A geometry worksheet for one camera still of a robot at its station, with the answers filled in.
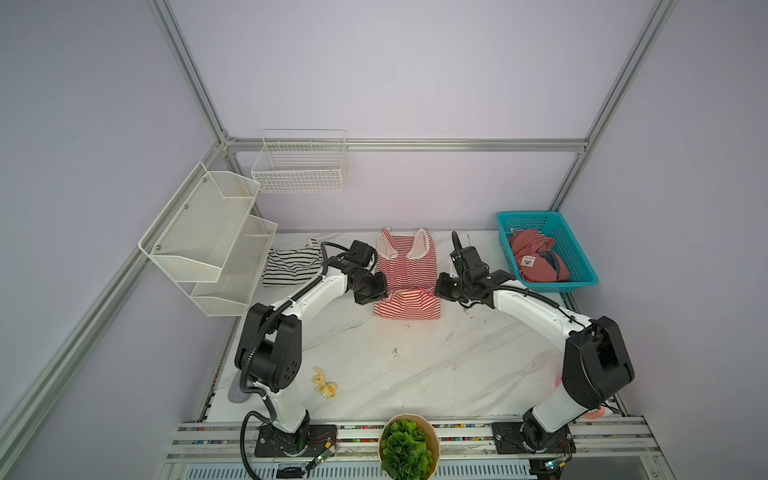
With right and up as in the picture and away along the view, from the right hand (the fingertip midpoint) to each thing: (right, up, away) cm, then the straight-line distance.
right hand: (432, 286), depth 88 cm
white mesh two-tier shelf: (-65, +15, -3) cm, 67 cm away
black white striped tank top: (-48, +6, +19) cm, 52 cm away
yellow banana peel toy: (-29, -27, -9) cm, 41 cm away
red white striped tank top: (-6, +7, +22) cm, 24 cm away
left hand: (-14, -3, 0) cm, 14 cm away
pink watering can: (+38, -30, -16) cm, 51 cm away
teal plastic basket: (+49, +22, +24) cm, 58 cm away
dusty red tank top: (+39, +7, +16) cm, 43 cm away
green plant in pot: (-9, -33, -24) cm, 42 cm away
